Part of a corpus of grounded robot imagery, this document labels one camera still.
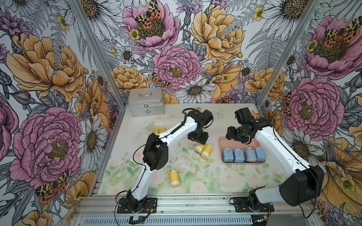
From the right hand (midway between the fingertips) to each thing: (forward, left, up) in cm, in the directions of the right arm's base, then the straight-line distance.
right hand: (230, 140), depth 81 cm
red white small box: (+28, -28, -13) cm, 42 cm away
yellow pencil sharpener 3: (-17, +32, -9) cm, 38 cm away
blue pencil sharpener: (-4, 0, -10) cm, 11 cm away
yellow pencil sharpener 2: (-1, +13, -10) cm, 17 cm away
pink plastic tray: (+7, -1, -16) cm, 17 cm away
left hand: (+1, +19, -6) cm, 20 cm away
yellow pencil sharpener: (0, +17, -9) cm, 19 cm away
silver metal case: (+36, +53, -2) cm, 65 cm away
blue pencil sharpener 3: (-5, -13, -10) cm, 17 cm away
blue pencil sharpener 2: (-5, -6, -10) cm, 12 cm away
